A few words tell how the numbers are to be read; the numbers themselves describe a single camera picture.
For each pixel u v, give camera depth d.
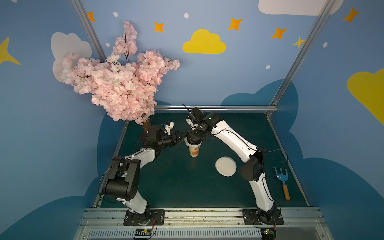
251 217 0.75
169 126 0.84
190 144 0.84
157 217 0.74
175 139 0.78
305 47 0.83
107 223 0.74
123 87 0.60
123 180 0.46
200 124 0.60
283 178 0.86
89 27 0.75
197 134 0.74
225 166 0.94
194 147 0.86
